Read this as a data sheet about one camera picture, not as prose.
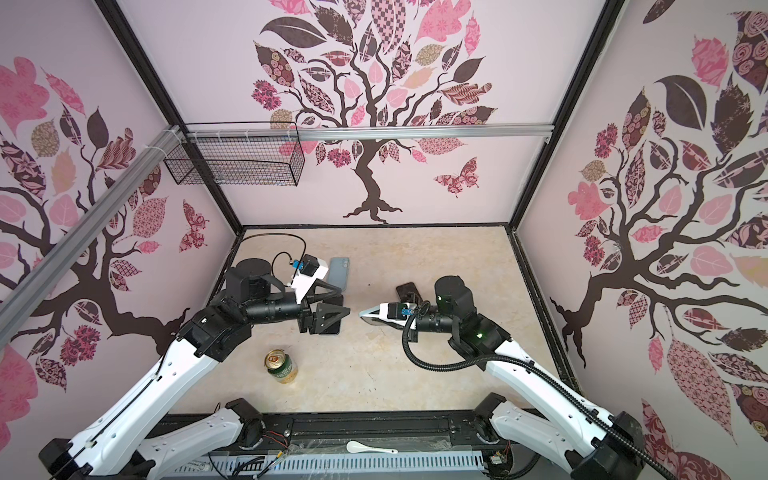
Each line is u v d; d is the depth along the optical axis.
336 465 0.70
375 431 0.75
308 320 0.55
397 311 0.53
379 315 0.54
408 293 1.03
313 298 0.57
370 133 0.93
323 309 0.54
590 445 0.39
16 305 0.50
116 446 0.38
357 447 0.71
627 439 0.38
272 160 0.79
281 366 0.75
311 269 0.53
